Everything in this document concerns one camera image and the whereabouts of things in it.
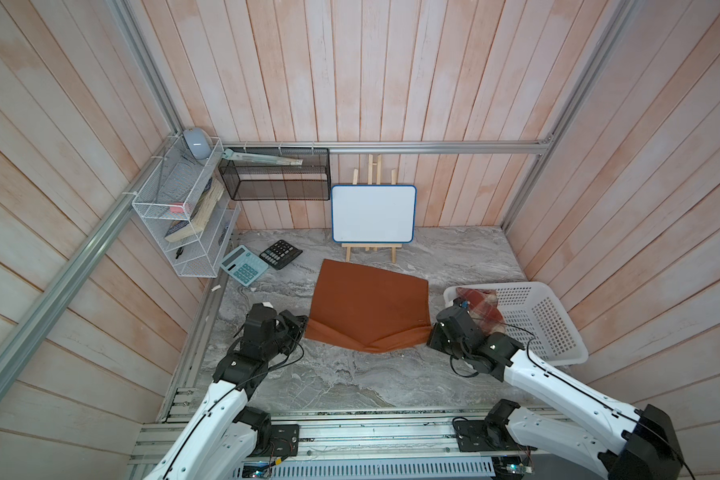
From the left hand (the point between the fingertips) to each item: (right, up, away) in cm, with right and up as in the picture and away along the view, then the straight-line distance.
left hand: (311, 319), depth 79 cm
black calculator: (-16, +18, +32) cm, 40 cm away
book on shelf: (-30, +35, +6) cm, 47 cm away
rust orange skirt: (+16, -1, +20) cm, 25 cm away
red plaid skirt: (+50, +2, +7) cm, 50 cm away
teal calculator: (-29, +14, +28) cm, 43 cm away
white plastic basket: (+69, -3, +15) cm, 71 cm away
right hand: (+33, -4, +4) cm, 33 cm away
